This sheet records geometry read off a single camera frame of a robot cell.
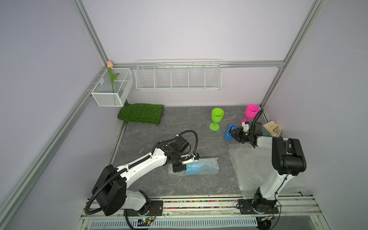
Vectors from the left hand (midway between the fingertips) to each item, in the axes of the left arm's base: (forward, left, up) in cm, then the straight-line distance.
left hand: (182, 164), depth 80 cm
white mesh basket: (+34, +42, +27) cm, 60 cm away
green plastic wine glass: (+29, -25, +7) cm, 39 cm away
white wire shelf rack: (+57, -1, +21) cm, 61 cm away
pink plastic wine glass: (+30, -49, +7) cm, 58 cm away
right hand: (+23, -34, -3) cm, 41 cm away
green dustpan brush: (+22, -61, -7) cm, 65 cm away
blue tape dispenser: (+21, -33, -5) cm, 39 cm away
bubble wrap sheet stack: (-1, -44, -6) cm, 44 cm away
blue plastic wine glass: (-2, -12, -1) cm, 12 cm away
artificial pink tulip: (+51, +41, +26) cm, 70 cm away
